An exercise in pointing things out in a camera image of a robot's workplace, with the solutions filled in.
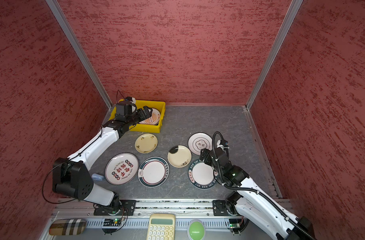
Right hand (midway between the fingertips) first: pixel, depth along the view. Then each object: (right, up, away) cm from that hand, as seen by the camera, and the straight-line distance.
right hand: (205, 156), depth 80 cm
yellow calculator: (-22, -30, -13) cm, 39 cm away
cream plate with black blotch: (-15, -3, +12) cm, 20 cm away
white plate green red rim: (-30, -11, +5) cm, 32 cm away
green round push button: (-6, -31, -13) cm, 34 cm away
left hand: (-34, +24, +6) cm, 42 cm away
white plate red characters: (-50, -9, +7) cm, 51 cm away
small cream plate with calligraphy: (-38, +4, +18) cm, 42 cm away
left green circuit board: (-48, -31, -8) cm, 58 cm away
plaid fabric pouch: (-65, -29, -13) cm, 73 cm away
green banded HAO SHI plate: (-2, -13, +6) cm, 14 cm away
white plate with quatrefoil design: (-2, +5, +20) cm, 21 cm away
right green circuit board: (+13, -30, -9) cm, 34 cm away
